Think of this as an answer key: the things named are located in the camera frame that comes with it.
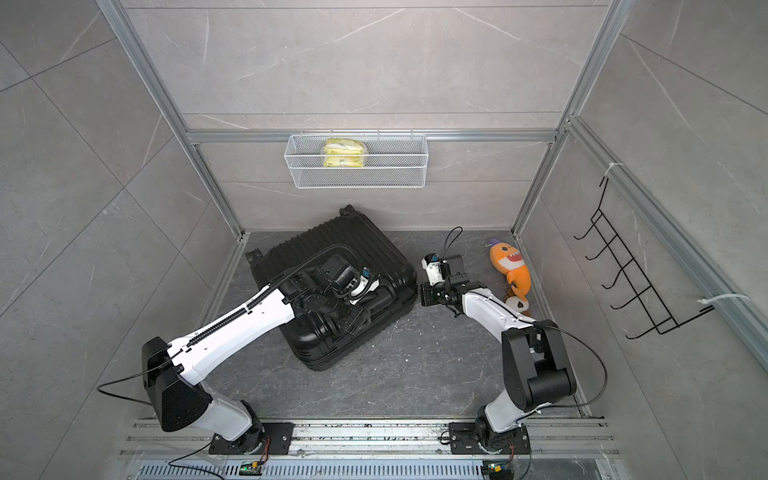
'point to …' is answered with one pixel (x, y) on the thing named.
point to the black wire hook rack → (646, 301)
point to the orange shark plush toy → (509, 260)
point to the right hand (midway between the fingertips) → (426, 289)
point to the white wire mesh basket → (391, 161)
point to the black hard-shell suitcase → (355, 237)
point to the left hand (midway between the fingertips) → (363, 311)
